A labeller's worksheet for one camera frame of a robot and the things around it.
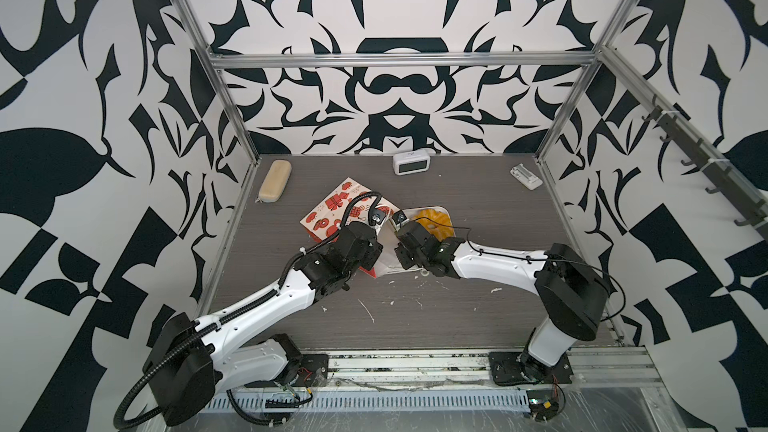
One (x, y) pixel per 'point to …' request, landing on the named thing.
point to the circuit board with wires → (544, 404)
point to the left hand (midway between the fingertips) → (372, 230)
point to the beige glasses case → (275, 180)
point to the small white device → (531, 180)
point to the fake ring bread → (437, 223)
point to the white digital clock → (410, 162)
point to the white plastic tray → (388, 234)
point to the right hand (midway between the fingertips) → (404, 241)
